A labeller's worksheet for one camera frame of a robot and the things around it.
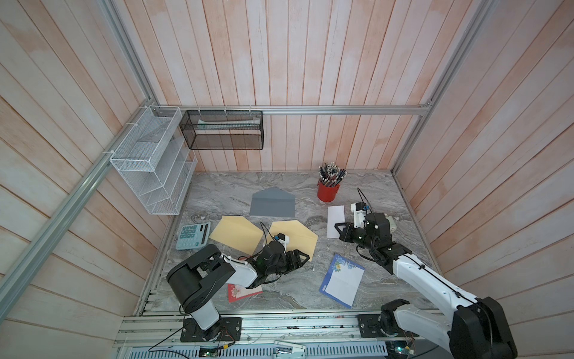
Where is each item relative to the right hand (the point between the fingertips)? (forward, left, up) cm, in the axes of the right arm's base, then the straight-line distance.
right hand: (335, 223), depth 85 cm
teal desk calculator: (0, +60, -11) cm, 61 cm away
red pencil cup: (+25, -1, -12) cm, 28 cm away
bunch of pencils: (+22, 0, +5) cm, 23 cm away
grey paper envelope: (+21, +26, -14) cm, 36 cm away
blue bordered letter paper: (-17, -3, -13) cm, 22 cm away
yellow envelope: (+3, +41, -13) cm, 43 cm away
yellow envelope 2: (+1, +13, -15) cm, 19 cm away
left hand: (-12, +12, -10) cm, 20 cm away
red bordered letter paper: (+2, 0, +3) cm, 3 cm away
